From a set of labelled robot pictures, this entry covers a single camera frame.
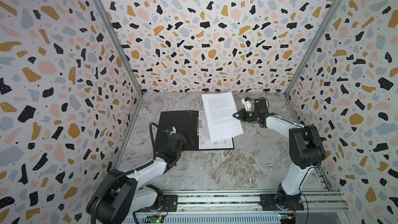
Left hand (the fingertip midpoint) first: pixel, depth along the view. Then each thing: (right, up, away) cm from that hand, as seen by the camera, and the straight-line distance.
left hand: (186, 136), depth 88 cm
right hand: (+27, +13, +5) cm, 30 cm away
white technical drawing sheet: (+11, -5, +7) cm, 13 cm away
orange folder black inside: (+3, +6, +15) cm, 17 cm away
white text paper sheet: (+20, +16, +6) cm, 26 cm away
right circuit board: (+49, -35, -17) cm, 62 cm away
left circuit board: (-12, -34, -18) cm, 40 cm away
